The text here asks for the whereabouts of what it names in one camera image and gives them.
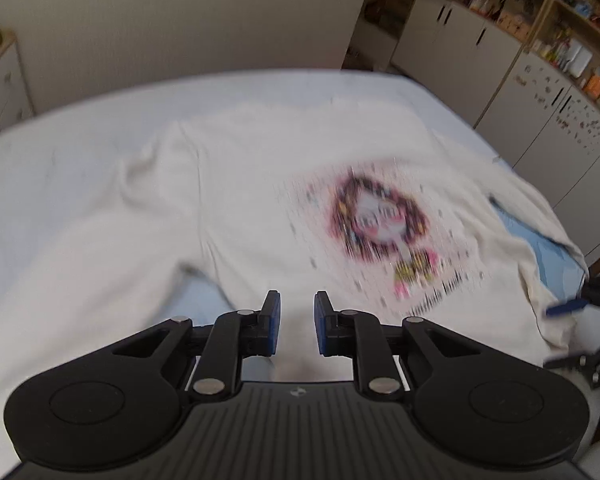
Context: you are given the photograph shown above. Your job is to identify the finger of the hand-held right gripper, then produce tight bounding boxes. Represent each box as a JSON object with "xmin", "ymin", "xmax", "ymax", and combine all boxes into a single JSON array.
[
  {"xmin": 544, "ymin": 275, "xmax": 600, "ymax": 318},
  {"xmin": 542, "ymin": 335, "xmax": 600, "ymax": 372}
]

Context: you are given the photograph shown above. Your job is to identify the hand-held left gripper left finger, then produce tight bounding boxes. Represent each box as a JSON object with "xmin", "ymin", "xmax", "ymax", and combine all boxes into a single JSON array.
[{"xmin": 111, "ymin": 289, "xmax": 284, "ymax": 402}]

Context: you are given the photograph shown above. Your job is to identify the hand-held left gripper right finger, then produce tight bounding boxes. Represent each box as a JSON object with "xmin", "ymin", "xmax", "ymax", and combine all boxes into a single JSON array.
[{"xmin": 313, "ymin": 290, "xmax": 482, "ymax": 398}]

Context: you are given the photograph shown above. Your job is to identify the white printed sweatshirt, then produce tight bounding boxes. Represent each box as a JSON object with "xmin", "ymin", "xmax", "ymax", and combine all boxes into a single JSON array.
[{"xmin": 0, "ymin": 95, "xmax": 600, "ymax": 461}]

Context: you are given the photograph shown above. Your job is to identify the white sticker-covered cabinet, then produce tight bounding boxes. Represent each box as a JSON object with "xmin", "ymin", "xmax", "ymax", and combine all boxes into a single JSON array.
[{"xmin": 474, "ymin": 51, "xmax": 600, "ymax": 257}]

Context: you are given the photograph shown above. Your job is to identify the white container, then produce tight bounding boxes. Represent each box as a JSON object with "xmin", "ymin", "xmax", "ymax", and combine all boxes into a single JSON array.
[{"xmin": 561, "ymin": 41, "xmax": 594, "ymax": 79}]

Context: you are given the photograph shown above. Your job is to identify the white two-door cabinet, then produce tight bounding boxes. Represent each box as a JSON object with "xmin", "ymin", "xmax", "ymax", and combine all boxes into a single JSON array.
[{"xmin": 389, "ymin": 0, "xmax": 527, "ymax": 132}]

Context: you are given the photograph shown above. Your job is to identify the white cabinets with shelves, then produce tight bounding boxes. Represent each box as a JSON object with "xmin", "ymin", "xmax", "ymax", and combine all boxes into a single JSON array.
[{"xmin": 416, "ymin": 0, "xmax": 600, "ymax": 128}]

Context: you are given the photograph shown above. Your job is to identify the small white side cabinet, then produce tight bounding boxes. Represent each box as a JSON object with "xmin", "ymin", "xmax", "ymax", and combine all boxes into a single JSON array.
[{"xmin": 0, "ymin": 20, "xmax": 36, "ymax": 135}]

